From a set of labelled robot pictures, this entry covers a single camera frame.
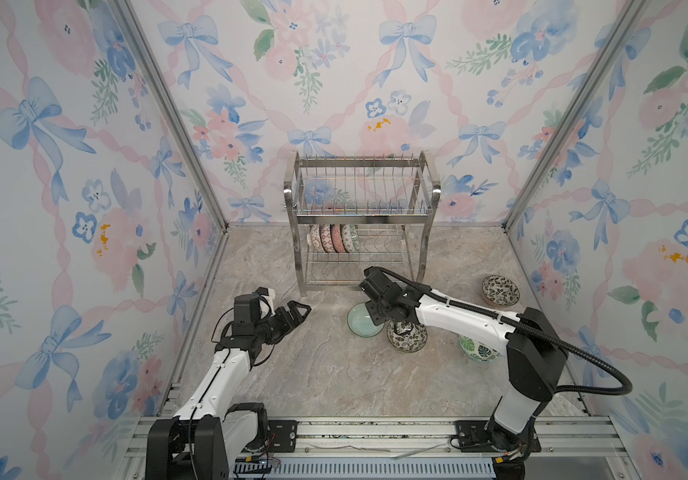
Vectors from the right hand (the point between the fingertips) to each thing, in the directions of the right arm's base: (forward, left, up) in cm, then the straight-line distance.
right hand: (377, 304), depth 88 cm
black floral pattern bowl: (+23, +13, +3) cm, 27 cm away
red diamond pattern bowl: (+23, +16, +3) cm, 29 cm away
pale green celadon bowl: (-2, +5, -7) cm, 9 cm away
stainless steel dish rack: (+43, +9, -4) cm, 44 cm away
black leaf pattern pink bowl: (+11, -42, -8) cm, 45 cm away
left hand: (-4, +21, +2) cm, 22 cm away
